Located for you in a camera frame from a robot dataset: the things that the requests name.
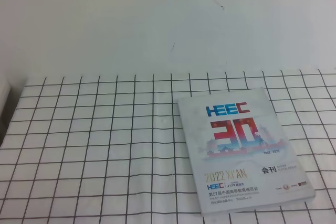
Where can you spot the white HEEC catalogue book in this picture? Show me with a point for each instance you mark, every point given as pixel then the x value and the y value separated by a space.
pixel 239 153

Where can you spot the white black-grid tablecloth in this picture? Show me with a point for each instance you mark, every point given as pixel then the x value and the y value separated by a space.
pixel 110 148

